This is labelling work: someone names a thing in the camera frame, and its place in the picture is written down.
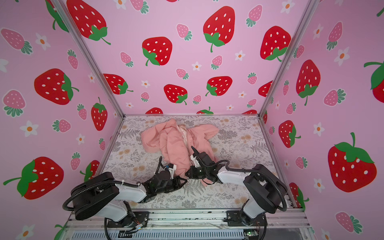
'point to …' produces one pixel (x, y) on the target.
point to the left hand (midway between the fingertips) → (188, 181)
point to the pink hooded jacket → (176, 141)
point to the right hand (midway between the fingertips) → (184, 174)
